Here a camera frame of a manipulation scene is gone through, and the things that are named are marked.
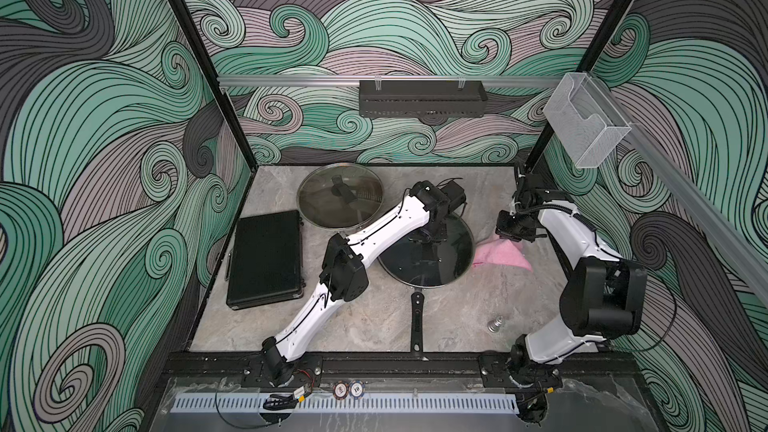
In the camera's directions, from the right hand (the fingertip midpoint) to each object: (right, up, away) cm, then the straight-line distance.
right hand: (499, 233), depth 88 cm
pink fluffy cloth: (-1, -4, -4) cm, 6 cm away
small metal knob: (-6, -23, -10) cm, 26 cm away
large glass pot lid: (-24, -9, 0) cm, 26 cm away
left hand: (-21, -1, -3) cm, 21 cm away
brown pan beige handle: (-54, -1, +12) cm, 56 cm away
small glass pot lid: (-48, +11, +3) cm, 50 cm away
